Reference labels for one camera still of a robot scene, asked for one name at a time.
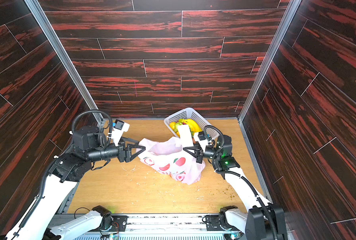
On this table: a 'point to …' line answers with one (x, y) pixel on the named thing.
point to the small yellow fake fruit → (172, 125)
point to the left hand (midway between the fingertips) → (142, 146)
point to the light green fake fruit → (176, 126)
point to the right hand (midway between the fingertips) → (186, 145)
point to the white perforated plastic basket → (190, 113)
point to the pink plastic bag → (166, 155)
